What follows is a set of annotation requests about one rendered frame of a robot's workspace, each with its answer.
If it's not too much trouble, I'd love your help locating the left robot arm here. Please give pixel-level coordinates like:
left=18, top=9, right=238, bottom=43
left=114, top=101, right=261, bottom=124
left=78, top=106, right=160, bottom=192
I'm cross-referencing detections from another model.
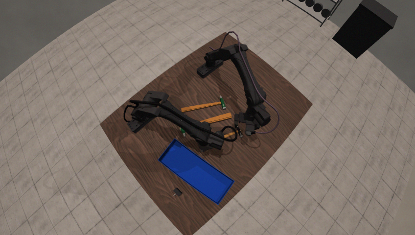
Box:
left=197, top=44, right=271, bottom=127

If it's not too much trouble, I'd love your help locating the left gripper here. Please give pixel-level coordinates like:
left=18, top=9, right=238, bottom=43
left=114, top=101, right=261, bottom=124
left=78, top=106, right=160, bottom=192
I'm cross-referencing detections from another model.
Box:
left=234, top=111, right=260, bottom=132

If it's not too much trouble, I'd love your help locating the blue bin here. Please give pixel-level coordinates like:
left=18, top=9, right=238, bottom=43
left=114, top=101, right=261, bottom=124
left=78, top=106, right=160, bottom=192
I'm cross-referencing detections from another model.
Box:
left=158, top=139, right=235, bottom=205

